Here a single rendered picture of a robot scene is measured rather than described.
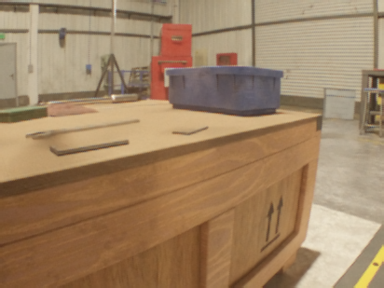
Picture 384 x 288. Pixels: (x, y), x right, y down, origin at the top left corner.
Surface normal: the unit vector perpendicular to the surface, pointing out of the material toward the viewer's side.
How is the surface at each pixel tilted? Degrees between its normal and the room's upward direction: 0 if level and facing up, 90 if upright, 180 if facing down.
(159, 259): 90
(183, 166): 90
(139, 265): 90
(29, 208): 90
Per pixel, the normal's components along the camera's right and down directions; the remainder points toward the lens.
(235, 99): -0.75, 0.12
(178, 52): 0.19, 0.18
